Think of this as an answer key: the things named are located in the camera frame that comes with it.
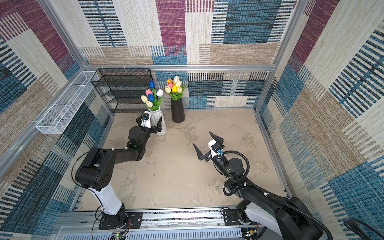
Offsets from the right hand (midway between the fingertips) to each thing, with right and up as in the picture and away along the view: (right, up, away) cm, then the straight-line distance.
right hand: (202, 138), depth 72 cm
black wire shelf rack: (-55, +32, +36) cm, 73 cm away
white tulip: (-20, +27, +16) cm, 37 cm away
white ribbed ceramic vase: (-27, +12, +19) cm, 35 cm away
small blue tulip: (-28, +29, +14) cm, 43 cm away
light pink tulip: (-12, +27, +16) cm, 34 cm away
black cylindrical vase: (-15, +14, +35) cm, 41 cm away
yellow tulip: (-16, +28, +17) cm, 36 cm away
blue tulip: (-28, +22, +12) cm, 37 cm away
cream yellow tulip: (-29, +18, +10) cm, 35 cm away
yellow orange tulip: (-19, +34, +22) cm, 44 cm away
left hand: (-28, +13, +17) cm, 35 cm away
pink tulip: (-18, +30, +17) cm, 39 cm away
